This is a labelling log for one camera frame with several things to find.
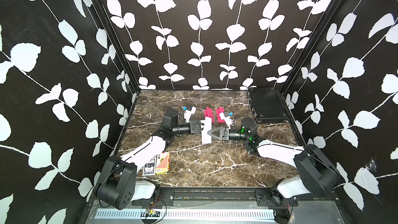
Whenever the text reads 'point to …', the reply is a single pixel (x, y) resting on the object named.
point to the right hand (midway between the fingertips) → (209, 134)
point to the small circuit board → (152, 213)
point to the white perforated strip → (188, 214)
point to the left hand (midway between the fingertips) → (207, 125)
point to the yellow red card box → (162, 163)
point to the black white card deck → (149, 167)
